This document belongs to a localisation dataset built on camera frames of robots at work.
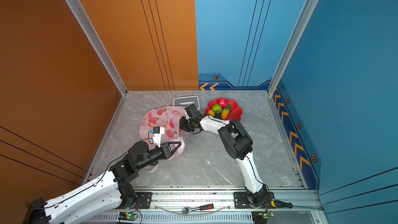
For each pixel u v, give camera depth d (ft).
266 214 2.29
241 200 2.38
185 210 2.25
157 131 2.20
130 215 2.32
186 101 3.57
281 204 2.29
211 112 3.26
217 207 2.36
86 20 2.71
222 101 3.47
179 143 2.33
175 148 2.28
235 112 3.45
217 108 3.36
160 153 2.08
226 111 3.36
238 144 1.80
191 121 2.54
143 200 2.43
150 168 2.63
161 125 2.90
